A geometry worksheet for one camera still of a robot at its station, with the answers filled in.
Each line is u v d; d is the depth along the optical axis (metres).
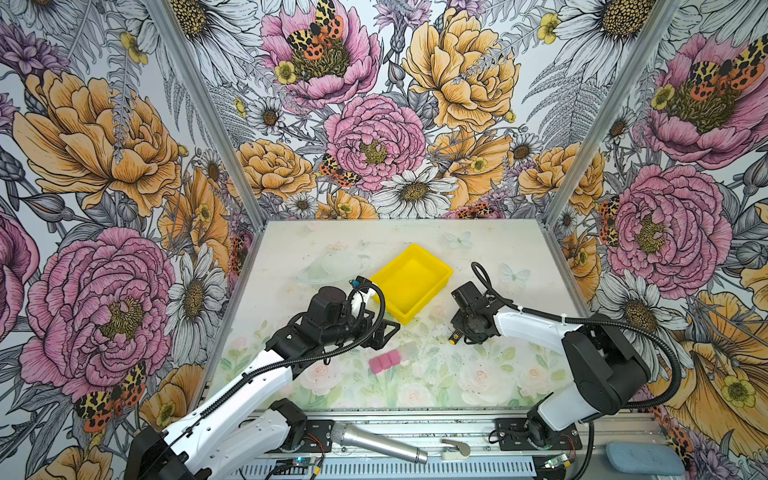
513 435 0.74
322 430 0.76
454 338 0.89
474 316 0.68
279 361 0.50
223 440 0.44
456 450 0.71
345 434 0.72
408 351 0.89
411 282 1.03
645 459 0.69
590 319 0.50
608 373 0.45
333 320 0.60
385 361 0.85
